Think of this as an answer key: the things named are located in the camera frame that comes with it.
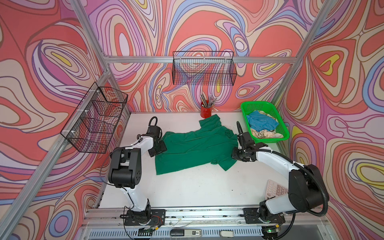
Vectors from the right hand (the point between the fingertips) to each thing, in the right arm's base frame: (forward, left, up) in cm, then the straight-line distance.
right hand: (235, 158), depth 90 cm
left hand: (+10, +46, -2) cm, 47 cm away
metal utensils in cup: (+45, +14, +6) cm, 47 cm away
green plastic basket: (+47, -21, -1) cm, 51 cm away
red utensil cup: (+38, +15, +4) cm, 41 cm away
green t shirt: (+15, +13, -3) cm, 20 cm away
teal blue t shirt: (+28, -22, +1) cm, 36 cm away
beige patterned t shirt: (+18, -25, 0) cm, 31 cm away
